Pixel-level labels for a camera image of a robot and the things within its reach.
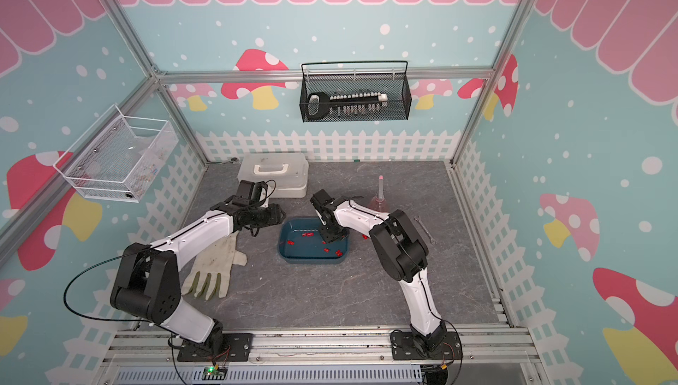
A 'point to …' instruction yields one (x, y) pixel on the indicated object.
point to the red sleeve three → (290, 242)
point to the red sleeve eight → (327, 250)
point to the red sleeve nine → (338, 252)
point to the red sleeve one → (307, 234)
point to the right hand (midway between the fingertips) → (333, 234)
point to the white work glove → (211, 274)
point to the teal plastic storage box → (300, 241)
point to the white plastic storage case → (290, 170)
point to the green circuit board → (214, 373)
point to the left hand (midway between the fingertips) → (280, 219)
